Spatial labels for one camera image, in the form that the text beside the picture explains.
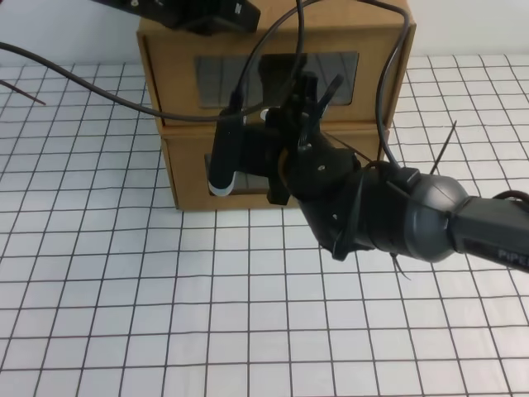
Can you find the white black-grid tablecloth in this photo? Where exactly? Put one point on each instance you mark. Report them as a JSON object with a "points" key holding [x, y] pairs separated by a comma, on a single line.
{"points": [[108, 290]]}

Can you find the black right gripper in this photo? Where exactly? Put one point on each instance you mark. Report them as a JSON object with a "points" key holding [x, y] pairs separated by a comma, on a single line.
{"points": [[321, 177]]}

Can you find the lower brown cardboard shoebox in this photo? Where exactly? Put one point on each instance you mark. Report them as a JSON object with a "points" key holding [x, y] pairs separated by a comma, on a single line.
{"points": [[185, 147]]}

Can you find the white drawer handle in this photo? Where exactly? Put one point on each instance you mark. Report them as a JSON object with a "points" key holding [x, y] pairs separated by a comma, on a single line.
{"points": [[263, 114]]}

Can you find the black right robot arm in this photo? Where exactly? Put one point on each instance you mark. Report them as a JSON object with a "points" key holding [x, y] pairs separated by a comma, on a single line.
{"points": [[380, 206]]}

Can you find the thin dark cable tie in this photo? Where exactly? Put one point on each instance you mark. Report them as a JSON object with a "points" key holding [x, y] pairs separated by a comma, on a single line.
{"points": [[21, 92]]}

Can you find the brown cardboard drawer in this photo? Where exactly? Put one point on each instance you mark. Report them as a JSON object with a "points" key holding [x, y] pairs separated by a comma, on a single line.
{"points": [[193, 75]]}

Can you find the upper brown cardboard box shell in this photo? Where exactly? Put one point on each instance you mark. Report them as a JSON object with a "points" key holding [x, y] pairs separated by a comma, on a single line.
{"points": [[281, 15]]}

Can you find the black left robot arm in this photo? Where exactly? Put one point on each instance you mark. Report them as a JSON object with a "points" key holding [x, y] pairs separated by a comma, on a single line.
{"points": [[202, 17]]}

